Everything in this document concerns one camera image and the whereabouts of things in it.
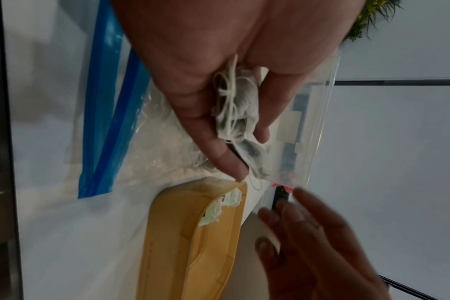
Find person's right hand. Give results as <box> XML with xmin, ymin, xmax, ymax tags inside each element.
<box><xmin>256</xmin><ymin>187</ymin><xmax>389</xmax><ymax>300</ymax></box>

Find person's left hand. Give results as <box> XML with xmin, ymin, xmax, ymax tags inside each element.
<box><xmin>109</xmin><ymin>0</ymin><xmax>366</xmax><ymax>181</ymax></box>

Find tea bags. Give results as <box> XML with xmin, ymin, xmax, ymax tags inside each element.
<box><xmin>199</xmin><ymin>188</ymin><xmax>243</xmax><ymax>228</ymax></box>
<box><xmin>180</xmin><ymin>129</ymin><xmax>221</xmax><ymax>175</ymax></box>
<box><xmin>212</xmin><ymin>54</ymin><xmax>271</xmax><ymax>191</ymax></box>

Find clear zip bag with tea bags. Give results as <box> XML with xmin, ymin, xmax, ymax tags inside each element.
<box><xmin>78</xmin><ymin>0</ymin><xmax>226</xmax><ymax>200</ymax></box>

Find yellow tray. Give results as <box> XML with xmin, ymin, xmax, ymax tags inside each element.
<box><xmin>135</xmin><ymin>175</ymin><xmax>249</xmax><ymax>300</ymax></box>

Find beige bench seat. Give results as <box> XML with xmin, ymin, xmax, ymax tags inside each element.
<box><xmin>239</xmin><ymin>211</ymin><xmax>284</xmax><ymax>258</ymax></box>

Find dark window strip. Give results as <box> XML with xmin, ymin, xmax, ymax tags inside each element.
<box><xmin>270</xmin><ymin>184</ymin><xmax>290</xmax><ymax>213</ymax></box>

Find white roller blind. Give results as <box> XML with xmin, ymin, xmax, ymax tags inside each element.
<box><xmin>303</xmin><ymin>83</ymin><xmax>450</xmax><ymax>300</ymax></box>

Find clear storage box pink latches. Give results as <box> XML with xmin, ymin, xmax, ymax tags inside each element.
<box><xmin>247</xmin><ymin>48</ymin><xmax>341</xmax><ymax>188</ymax></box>

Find green hedge plant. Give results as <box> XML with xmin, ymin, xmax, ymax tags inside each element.
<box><xmin>341</xmin><ymin>0</ymin><xmax>404</xmax><ymax>42</ymax></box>

